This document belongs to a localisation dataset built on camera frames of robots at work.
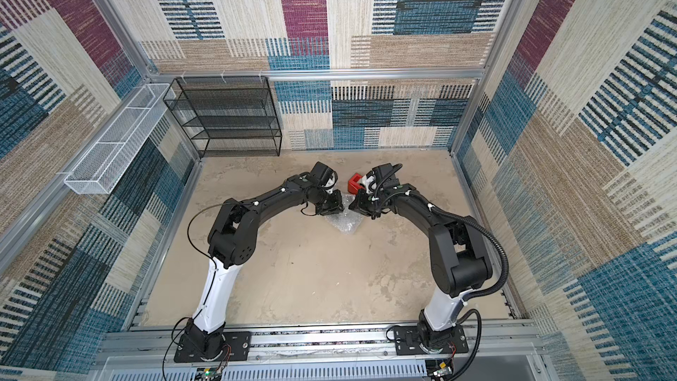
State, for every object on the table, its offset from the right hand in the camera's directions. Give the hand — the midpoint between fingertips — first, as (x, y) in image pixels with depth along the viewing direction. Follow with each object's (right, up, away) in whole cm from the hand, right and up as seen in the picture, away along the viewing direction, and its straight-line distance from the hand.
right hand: (353, 209), depth 91 cm
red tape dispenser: (+1, +8, +11) cm, 14 cm away
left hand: (-2, -1, +6) cm, 6 cm away
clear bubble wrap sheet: (-3, -4, +1) cm, 5 cm away
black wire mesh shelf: (-50, +36, +18) cm, 64 cm away
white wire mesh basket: (-68, +12, -20) cm, 72 cm away
